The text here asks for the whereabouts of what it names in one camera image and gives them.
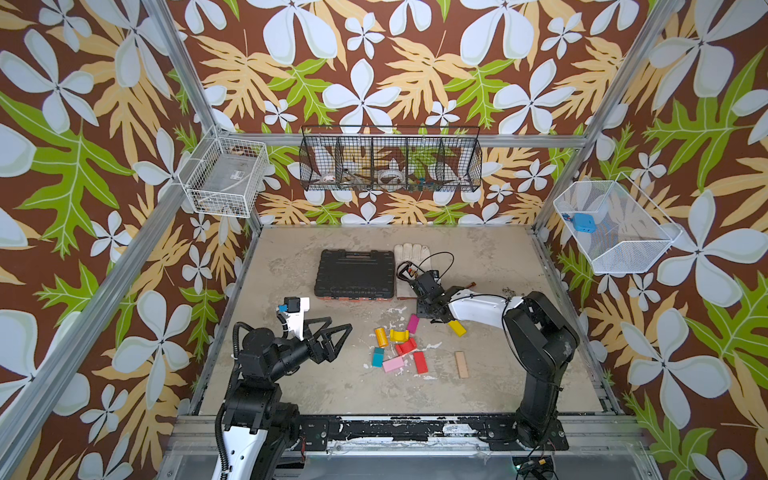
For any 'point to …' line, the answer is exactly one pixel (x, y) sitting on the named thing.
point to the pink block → (393, 364)
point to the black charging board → (407, 271)
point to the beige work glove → (415, 253)
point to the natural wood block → (462, 366)
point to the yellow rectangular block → (457, 327)
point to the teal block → (378, 357)
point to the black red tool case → (355, 276)
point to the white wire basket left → (222, 175)
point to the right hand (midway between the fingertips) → (423, 306)
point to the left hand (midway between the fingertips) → (339, 322)
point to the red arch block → (406, 347)
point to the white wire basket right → (618, 228)
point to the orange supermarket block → (382, 337)
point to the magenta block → (413, 323)
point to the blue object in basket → (584, 222)
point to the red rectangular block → (421, 362)
